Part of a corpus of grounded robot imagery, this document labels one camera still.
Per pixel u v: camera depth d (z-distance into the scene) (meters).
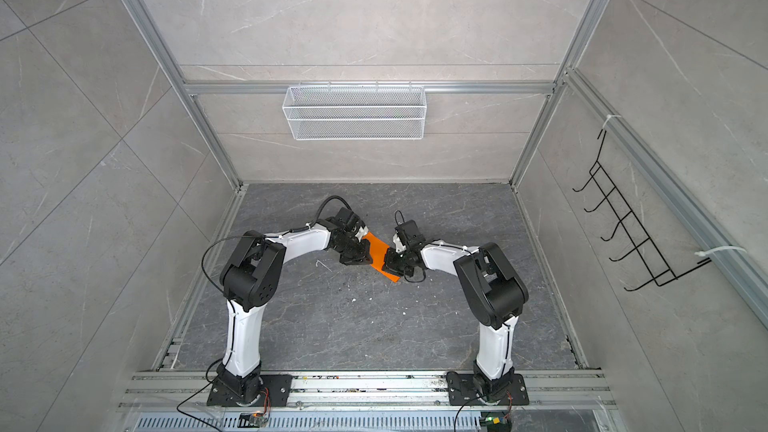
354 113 1.00
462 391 0.73
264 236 0.59
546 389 0.75
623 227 0.68
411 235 0.78
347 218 0.83
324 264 0.97
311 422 0.70
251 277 0.55
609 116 0.70
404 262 0.83
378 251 0.88
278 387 0.73
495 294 0.50
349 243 0.85
